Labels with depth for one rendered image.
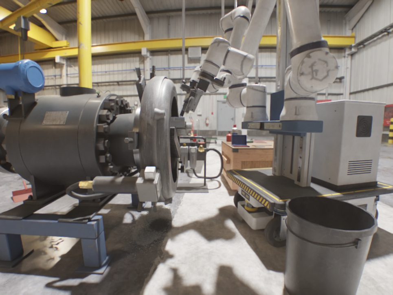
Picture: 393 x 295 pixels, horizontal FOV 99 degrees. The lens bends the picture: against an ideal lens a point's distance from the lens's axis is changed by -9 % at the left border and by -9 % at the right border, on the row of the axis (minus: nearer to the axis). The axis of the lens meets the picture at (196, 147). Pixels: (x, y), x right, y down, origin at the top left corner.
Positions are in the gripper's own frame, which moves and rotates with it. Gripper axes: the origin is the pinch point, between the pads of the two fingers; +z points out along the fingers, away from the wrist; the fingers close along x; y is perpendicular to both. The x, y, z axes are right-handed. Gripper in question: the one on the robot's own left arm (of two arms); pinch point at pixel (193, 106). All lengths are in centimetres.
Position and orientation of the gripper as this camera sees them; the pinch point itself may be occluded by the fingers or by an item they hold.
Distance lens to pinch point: 93.8
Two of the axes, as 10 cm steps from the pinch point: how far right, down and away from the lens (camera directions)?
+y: -9.1, -3.9, -1.1
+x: 0.2, 2.4, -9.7
